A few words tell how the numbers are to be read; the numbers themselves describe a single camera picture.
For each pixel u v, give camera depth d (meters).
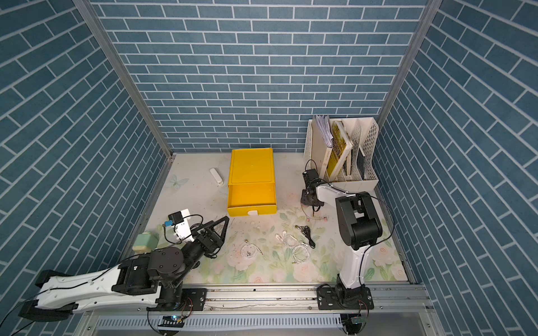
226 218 0.60
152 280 0.46
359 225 0.52
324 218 0.95
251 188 0.87
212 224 0.55
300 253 0.85
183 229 0.55
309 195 0.75
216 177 1.06
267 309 0.72
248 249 0.86
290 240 0.89
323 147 0.84
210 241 0.55
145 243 0.80
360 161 1.04
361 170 1.07
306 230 0.91
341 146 0.92
